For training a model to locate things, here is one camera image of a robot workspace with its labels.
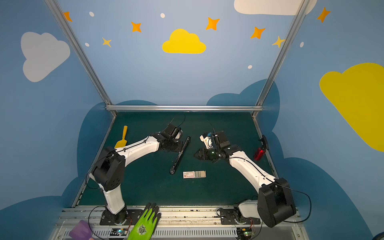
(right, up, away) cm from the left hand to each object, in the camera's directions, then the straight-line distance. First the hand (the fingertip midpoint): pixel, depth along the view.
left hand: (183, 147), depth 91 cm
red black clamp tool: (+48, -2, -3) cm, 48 cm away
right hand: (+9, -3, -10) cm, 13 cm away
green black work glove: (-17, -36, -21) cm, 45 cm away
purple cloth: (-47, -37, -21) cm, 64 cm away
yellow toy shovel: (-44, +1, +12) cm, 46 cm away
